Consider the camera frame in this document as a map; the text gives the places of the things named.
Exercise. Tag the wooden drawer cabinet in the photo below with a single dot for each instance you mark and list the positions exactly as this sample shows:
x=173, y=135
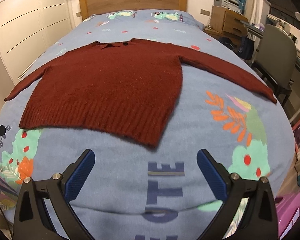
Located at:
x=226, y=23

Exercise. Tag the white sliding wardrobe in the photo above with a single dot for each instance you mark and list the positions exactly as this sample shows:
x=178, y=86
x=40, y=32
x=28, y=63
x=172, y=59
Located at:
x=27, y=29

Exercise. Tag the grey padded chair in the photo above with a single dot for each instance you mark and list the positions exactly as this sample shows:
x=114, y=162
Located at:
x=275, y=60

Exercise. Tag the black backpack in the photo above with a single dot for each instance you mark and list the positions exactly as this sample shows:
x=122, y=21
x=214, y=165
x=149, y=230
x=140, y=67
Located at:
x=227, y=42

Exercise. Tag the wooden headboard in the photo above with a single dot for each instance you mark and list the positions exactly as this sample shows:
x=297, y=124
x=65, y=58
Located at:
x=90, y=7

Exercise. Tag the white boxes stack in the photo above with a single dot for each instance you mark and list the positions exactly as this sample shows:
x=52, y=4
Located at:
x=233, y=5

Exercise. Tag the wall socket plate right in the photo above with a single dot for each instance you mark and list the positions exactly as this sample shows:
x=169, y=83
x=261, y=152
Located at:
x=205, y=12

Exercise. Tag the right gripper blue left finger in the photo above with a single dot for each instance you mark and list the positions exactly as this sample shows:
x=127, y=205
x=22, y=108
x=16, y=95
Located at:
x=32, y=220

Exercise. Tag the dark red knit sweater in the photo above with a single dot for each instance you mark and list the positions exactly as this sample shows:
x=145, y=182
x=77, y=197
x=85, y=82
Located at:
x=126, y=88

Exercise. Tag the cluttered desk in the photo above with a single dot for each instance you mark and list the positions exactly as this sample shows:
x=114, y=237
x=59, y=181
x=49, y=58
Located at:
x=292, y=32

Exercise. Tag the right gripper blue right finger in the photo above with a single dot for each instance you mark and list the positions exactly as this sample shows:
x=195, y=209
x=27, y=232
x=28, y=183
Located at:
x=259, y=220

